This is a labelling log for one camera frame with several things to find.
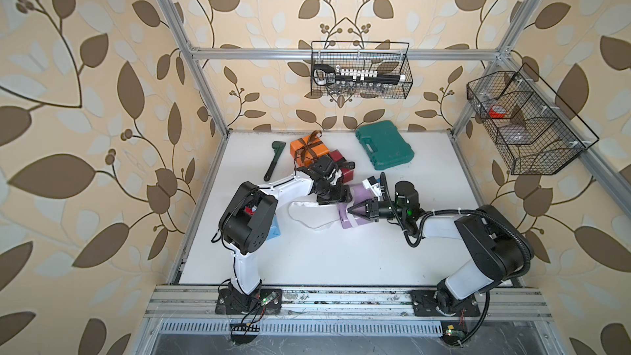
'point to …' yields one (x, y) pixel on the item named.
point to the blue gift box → (274, 230)
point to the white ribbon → (312, 215)
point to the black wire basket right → (536, 132)
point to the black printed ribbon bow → (342, 163)
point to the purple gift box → (359, 195)
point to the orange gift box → (311, 154)
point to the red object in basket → (497, 112)
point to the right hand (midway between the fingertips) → (349, 211)
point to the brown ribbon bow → (304, 149)
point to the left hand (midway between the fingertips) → (342, 197)
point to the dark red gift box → (347, 173)
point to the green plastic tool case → (384, 145)
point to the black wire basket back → (366, 69)
